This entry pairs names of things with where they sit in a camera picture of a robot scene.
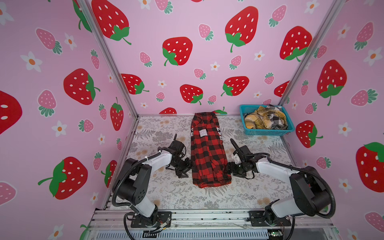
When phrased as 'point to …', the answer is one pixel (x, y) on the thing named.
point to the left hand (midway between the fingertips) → (194, 171)
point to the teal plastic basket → (244, 109)
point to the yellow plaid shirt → (261, 118)
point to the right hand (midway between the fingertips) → (227, 172)
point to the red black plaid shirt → (209, 162)
